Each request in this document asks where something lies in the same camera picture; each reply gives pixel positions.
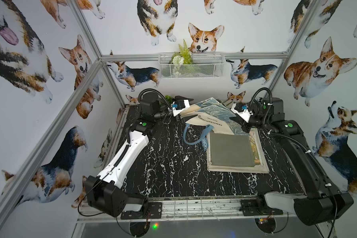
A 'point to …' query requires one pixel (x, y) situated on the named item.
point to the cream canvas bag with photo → (260, 166)
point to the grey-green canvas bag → (231, 150)
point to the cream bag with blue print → (210, 114)
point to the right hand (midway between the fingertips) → (231, 113)
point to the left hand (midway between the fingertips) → (196, 104)
